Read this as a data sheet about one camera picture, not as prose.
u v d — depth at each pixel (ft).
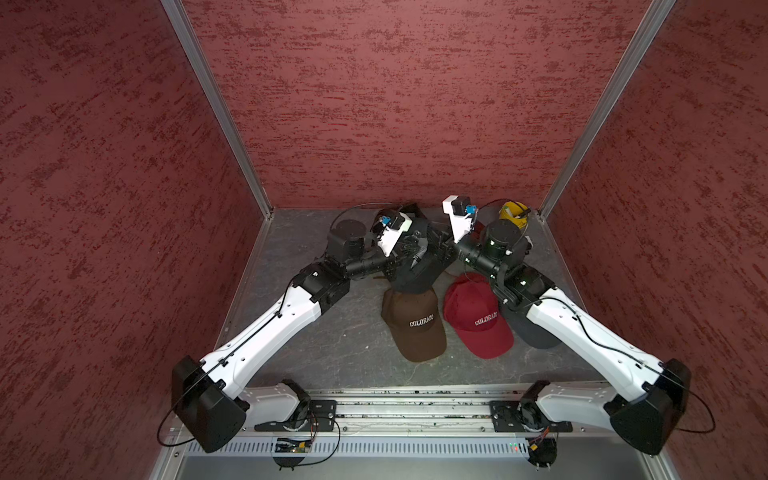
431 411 2.49
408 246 2.11
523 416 2.17
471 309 2.83
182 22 2.37
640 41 2.48
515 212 3.70
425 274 2.59
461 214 1.80
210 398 1.23
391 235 1.90
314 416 2.43
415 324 2.73
